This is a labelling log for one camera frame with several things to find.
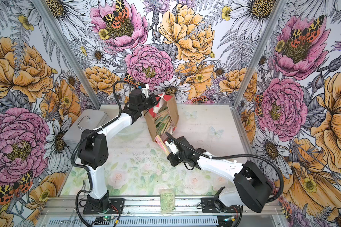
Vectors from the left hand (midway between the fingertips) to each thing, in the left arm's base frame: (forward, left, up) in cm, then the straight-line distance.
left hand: (161, 99), depth 90 cm
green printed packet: (-52, -4, -22) cm, 57 cm away
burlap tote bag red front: (+2, +1, -20) cm, 20 cm away
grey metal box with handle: (-8, +46, -11) cm, 48 cm away
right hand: (-32, -5, -18) cm, 37 cm away
